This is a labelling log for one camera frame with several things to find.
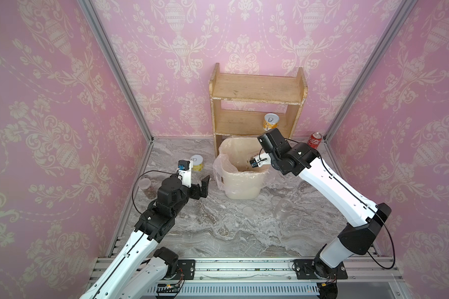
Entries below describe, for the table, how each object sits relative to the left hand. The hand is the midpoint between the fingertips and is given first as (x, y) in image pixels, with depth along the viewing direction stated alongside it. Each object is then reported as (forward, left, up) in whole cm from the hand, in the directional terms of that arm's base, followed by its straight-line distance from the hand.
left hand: (200, 175), depth 72 cm
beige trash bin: (0, -16, -3) cm, 16 cm away
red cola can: (+36, -60, -15) cm, 72 cm away
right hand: (+11, -33, +9) cm, 35 cm away
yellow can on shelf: (+32, -32, +1) cm, 45 cm away
